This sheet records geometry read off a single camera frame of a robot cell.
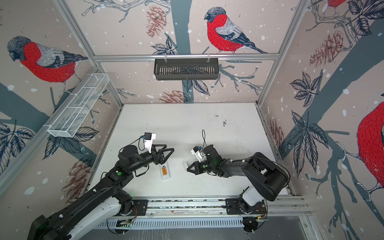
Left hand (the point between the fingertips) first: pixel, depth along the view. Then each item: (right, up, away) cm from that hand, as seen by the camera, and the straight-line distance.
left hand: (169, 149), depth 71 cm
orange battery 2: (-5, -16, +13) cm, 21 cm away
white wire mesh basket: (-50, +22, +7) cm, 55 cm away
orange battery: (-6, -16, +13) cm, 21 cm away
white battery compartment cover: (+7, -13, +14) cm, 20 cm away
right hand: (+8, -15, +12) cm, 21 cm away
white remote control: (-5, -12, +15) cm, 20 cm away
